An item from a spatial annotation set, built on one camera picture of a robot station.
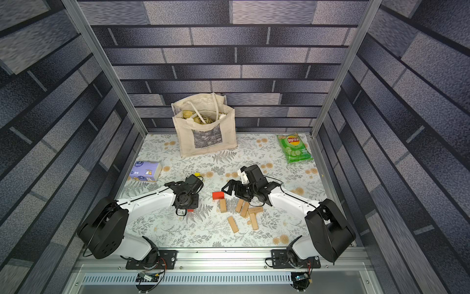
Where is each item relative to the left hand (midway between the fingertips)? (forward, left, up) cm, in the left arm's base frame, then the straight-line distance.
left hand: (195, 203), depth 89 cm
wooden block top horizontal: (-3, -30, +1) cm, 30 cm away
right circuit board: (-30, -47, -4) cm, 56 cm away
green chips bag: (+33, -54, +5) cm, 64 cm away
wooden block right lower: (-8, -29, 0) cm, 30 cm away
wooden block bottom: (-10, -19, -1) cm, 22 cm away
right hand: (+3, -16, +8) cm, 19 cm away
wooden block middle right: (-2, -25, -1) cm, 25 cm away
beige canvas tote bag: (+32, -4, +24) cm, 40 cm away
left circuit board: (-30, +14, -2) cm, 33 cm away
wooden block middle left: (0, -22, -1) cm, 22 cm away
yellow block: (+18, +2, -1) cm, 18 cm away
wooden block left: (-1, -14, +1) cm, 14 cm away
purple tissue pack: (+15, +28, +5) cm, 32 cm away
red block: (+4, -11, 0) cm, 12 cm away
